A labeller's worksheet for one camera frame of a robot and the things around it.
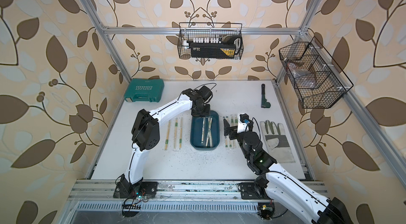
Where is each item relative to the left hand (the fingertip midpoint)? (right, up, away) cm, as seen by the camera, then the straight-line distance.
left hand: (208, 115), depth 91 cm
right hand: (+12, 0, -13) cm, 18 cm away
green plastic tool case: (-46, +16, +20) cm, 52 cm away
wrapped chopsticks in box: (0, -12, +1) cm, 12 cm away
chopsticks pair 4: (-20, -11, +3) cm, 23 cm away
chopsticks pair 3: (+17, -4, +8) cm, 19 cm away
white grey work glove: (+39, -15, -2) cm, 42 cm away
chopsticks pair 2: (+10, -1, -25) cm, 27 cm away
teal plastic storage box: (-8, -11, +6) cm, 15 cm away
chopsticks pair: (+11, -15, 0) cm, 19 cm away
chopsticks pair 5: (-17, -10, +3) cm, 20 cm away
